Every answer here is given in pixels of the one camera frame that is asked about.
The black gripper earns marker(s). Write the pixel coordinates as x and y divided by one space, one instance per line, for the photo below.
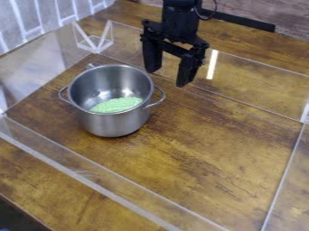
174 35

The green textured object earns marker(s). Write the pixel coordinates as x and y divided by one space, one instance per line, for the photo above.
117 105

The silver metal pot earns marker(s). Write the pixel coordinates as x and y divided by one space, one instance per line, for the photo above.
101 83

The clear acrylic corner bracket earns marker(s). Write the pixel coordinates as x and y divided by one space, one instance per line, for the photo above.
93 43

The black wall strip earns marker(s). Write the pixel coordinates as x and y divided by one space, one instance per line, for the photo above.
269 27

